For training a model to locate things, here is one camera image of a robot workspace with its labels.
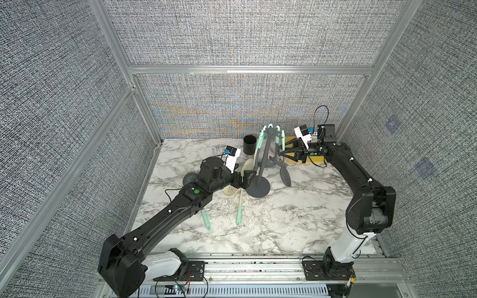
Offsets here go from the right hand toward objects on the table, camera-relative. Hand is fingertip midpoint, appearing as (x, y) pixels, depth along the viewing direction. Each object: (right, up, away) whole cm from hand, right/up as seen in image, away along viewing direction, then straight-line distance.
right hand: (281, 146), depth 76 cm
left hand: (-13, -9, -4) cm, 16 cm away
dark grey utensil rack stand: (-6, -20, +21) cm, 30 cm away
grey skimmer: (+4, -12, +13) cm, 18 cm away
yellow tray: (+12, -5, 0) cm, 13 cm away
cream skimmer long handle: (-12, -8, +14) cm, 20 cm away
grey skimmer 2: (0, -6, +9) cm, 11 cm away
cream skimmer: (-17, -29, +13) cm, 36 cm away
